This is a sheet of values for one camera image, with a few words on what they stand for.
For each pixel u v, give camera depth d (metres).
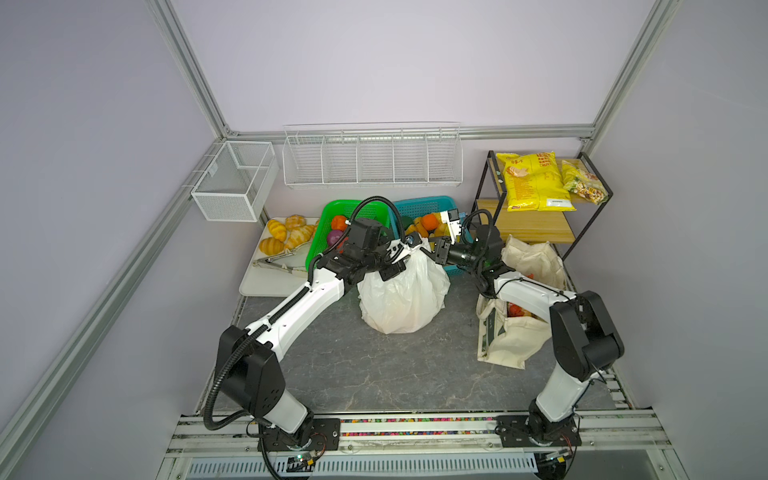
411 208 1.14
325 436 0.74
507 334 0.72
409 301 0.81
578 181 0.75
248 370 0.42
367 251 0.63
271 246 1.08
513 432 0.73
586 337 0.48
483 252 0.68
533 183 0.78
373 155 1.09
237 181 1.04
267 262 1.07
